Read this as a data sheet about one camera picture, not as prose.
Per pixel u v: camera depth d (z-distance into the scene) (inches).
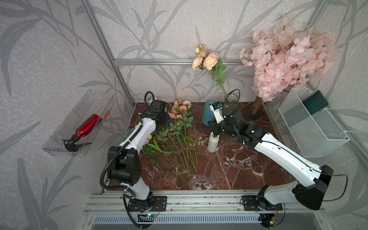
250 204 29.7
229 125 20.8
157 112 26.6
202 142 37.8
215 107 23.9
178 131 39.0
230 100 39.0
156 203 28.5
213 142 32.5
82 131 24.3
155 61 36.8
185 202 29.7
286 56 24.9
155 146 35.1
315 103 28.4
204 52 33.3
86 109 29.0
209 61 29.6
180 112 43.0
